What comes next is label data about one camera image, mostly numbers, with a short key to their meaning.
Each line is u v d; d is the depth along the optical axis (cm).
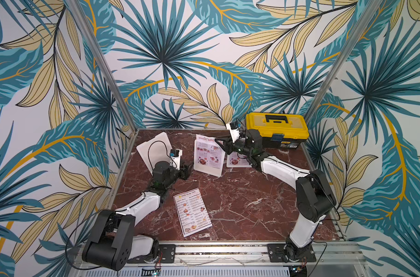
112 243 41
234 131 75
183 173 76
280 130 98
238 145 76
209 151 88
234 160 98
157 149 85
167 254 73
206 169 96
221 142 82
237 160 98
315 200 48
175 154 73
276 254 73
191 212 85
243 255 74
